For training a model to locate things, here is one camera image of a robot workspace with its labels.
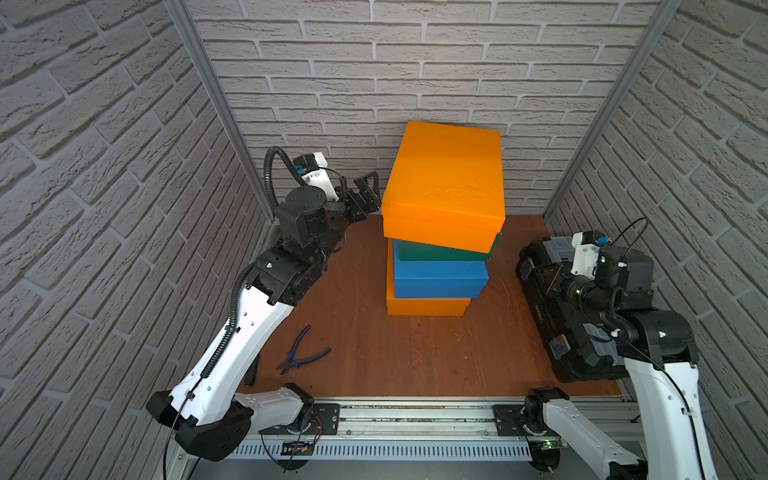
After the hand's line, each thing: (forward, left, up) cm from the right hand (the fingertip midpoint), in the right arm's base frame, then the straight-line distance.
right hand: (544, 270), depth 64 cm
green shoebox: (+5, +28, +3) cm, 29 cm away
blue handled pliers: (-7, +61, -30) cm, 69 cm away
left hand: (+13, +37, +18) cm, 43 cm away
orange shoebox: (+7, +25, -26) cm, 37 cm away
